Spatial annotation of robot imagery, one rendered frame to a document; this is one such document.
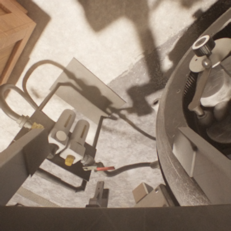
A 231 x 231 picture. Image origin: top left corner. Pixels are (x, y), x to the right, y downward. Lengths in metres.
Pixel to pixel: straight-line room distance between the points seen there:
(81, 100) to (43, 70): 0.29
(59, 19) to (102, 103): 0.53
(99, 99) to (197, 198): 0.90
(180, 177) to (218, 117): 0.15
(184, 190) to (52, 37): 0.92
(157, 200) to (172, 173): 0.07
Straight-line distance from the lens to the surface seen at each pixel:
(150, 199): 0.38
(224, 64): 0.41
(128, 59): 0.94
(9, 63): 1.06
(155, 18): 0.89
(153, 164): 0.56
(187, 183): 0.30
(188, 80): 0.49
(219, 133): 0.38
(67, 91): 1.11
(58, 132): 0.73
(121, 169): 0.94
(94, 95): 1.07
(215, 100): 0.39
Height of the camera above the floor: 0.88
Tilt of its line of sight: 50 degrees down
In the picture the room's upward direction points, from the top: 170 degrees counter-clockwise
